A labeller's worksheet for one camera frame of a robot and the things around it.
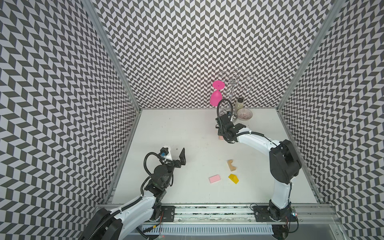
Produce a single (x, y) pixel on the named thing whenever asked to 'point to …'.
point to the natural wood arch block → (231, 167)
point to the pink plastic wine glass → (216, 97)
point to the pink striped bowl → (244, 114)
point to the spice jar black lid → (240, 100)
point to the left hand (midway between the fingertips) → (176, 148)
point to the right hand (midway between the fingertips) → (225, 131)
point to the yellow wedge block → (234, 178)
